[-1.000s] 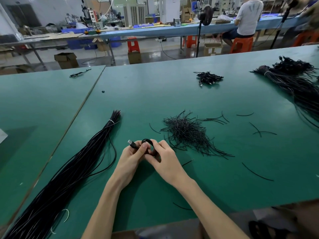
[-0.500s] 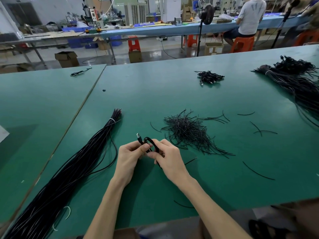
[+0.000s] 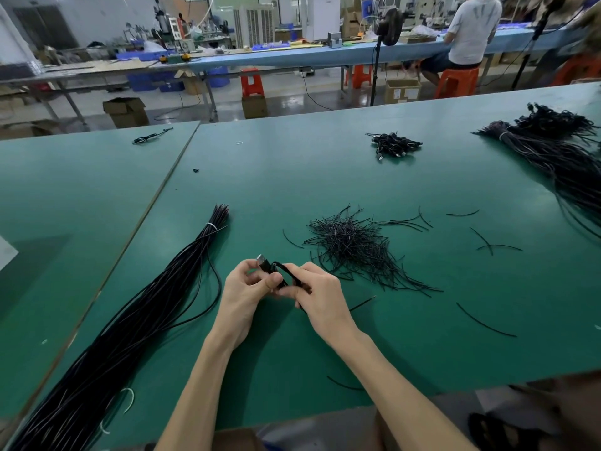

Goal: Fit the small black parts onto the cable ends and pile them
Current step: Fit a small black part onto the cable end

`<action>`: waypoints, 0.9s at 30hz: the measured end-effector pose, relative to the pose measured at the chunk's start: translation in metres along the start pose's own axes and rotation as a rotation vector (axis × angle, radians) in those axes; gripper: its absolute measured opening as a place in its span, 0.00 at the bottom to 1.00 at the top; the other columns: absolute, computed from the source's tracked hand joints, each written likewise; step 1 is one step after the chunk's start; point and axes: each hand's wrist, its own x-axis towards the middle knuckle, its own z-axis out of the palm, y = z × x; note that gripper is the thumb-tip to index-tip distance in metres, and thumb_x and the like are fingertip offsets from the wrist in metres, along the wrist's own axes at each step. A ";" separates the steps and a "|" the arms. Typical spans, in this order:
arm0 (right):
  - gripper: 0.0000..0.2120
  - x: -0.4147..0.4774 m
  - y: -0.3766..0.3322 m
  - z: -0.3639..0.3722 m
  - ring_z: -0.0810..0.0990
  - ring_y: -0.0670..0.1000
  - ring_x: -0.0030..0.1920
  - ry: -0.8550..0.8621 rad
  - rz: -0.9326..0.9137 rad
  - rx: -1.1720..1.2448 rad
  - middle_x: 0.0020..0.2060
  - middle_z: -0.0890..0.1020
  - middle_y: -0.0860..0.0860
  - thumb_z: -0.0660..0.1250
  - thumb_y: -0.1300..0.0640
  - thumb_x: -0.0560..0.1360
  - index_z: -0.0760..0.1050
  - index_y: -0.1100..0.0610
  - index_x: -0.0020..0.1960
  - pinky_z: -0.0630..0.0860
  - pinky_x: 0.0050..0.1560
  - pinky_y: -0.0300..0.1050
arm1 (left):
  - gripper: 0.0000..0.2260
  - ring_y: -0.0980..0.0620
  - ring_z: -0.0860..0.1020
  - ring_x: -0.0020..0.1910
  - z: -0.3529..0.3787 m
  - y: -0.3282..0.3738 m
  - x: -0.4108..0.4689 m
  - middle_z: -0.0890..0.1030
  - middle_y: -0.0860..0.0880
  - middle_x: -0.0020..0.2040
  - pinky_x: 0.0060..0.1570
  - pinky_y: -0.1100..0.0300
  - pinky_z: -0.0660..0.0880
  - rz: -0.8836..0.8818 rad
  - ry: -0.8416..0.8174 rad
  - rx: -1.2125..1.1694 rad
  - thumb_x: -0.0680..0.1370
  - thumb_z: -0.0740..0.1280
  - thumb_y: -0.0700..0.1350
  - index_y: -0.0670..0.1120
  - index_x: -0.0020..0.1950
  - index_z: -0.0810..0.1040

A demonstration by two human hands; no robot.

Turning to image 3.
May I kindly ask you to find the person's left forearm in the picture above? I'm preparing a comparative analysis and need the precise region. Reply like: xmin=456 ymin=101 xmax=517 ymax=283
xmin=155 ymin=333 xmax=255 ymax=451

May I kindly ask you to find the red plastic stool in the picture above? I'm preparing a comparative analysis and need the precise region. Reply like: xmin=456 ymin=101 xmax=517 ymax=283
xmin=239 ymin=68 xmax=265 ymax=98

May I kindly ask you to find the person's right hand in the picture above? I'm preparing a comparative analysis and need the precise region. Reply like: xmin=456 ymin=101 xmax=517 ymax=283
xmin=274 ymin=262 xmax=360 ymax=348

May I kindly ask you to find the small cable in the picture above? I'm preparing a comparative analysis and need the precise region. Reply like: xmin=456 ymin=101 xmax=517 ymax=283
xmin=132 ymin=127 xmax=175 ymax=147

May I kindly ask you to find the small pile of knotted cables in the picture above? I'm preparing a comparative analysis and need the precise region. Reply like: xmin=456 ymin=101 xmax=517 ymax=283
xmin=366 ymin=131 xmax=424 ymax=162

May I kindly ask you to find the black sandal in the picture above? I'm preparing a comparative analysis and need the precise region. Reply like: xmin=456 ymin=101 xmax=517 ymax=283
xmin=468 ymin=411 xmax=548 ymax=451

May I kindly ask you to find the long blue workbench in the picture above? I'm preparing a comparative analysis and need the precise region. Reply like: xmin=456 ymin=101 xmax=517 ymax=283
xmin=150 ymin=28 xmax=601 ymax=71

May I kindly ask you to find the black tripod stand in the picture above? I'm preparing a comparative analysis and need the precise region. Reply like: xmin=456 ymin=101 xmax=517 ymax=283
xmin=511 ymin=0 xmax=574 ymax=90

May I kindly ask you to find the person's right forearm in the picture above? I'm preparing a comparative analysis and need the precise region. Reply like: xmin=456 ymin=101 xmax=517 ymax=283
xmin=329 ymin=328 xmax=480 ymax=451

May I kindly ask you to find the pile of black wire ties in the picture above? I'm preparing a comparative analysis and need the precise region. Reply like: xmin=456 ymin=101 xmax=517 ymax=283
xmin=302 ymin=205 xmax=443 ymax=295

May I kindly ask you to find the orange plastic stool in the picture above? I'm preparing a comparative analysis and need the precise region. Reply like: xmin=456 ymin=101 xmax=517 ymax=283
xmin=554 ymin=53 xmax=601 ymax=85
xmin=434 ymin=67 xmax=482 ymax=100
xmin=349 ymin=63 xmax=373 ymax=90

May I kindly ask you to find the long black cable bundle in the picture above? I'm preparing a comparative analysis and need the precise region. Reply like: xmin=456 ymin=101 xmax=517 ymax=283
xmin=9 ymin=204 xmax=231 ymax=451

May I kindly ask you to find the white wire loop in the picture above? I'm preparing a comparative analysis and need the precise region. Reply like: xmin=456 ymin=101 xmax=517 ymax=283
xmin=98 ymin=386 xmax=136 ymax=436

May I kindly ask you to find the black fan on stand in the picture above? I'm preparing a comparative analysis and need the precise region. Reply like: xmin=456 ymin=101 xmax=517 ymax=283
xmin=369 ymin=6 xmax=407 ymax=107

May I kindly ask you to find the large heap of black cables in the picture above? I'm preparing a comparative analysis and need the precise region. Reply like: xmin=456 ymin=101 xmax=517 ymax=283
xmin=474 ymin=101 xmax=601 ymax=241

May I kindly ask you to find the small cardboard box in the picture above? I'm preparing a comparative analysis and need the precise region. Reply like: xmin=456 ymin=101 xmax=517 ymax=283
xmin=241 ymin=95 xmax=270 ymax=120

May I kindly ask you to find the large white box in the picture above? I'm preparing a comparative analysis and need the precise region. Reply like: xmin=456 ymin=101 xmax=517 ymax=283
xmin=0 ymin=234 xmax=20 ymax=273

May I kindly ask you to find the person's right leg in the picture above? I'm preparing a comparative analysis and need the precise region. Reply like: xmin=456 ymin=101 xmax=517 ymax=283
xmin=540 ymin=371 xmax=601 ymax=451

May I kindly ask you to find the person's left hand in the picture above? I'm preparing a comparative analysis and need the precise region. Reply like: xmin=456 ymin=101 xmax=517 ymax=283
xmin=208 ymin=258 xmax=283 ymax=351

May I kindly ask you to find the open cardboard box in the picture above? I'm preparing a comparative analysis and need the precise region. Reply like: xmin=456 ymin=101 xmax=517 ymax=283
xmin=102 ymin=96 xmax=150 ymax=130

